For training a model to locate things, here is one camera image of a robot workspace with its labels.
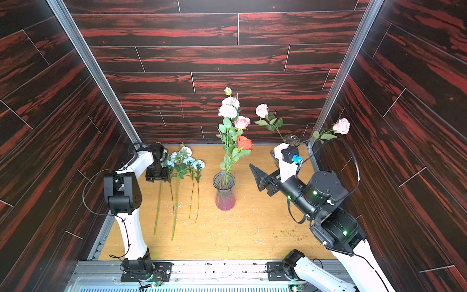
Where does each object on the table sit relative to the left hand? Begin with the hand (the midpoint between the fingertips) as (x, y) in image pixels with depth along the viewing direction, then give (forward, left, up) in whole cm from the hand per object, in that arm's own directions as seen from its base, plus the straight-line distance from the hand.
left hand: (161, 179), depth 100 cm
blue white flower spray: (+14, -5, 0) cm, 15 cm away
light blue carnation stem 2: (+11, -19, -1) cm, 22 cm away
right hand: (-20, -51, +43) cm, 69 cm away
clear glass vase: (+16, -71, +16) cm, 75 cm away
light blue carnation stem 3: (+1, -4, -1) cm, 4 cm away
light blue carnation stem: (+13, -14, 0) cm, 19 cm away
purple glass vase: (-11, -36, +14) cm, 41 cm away
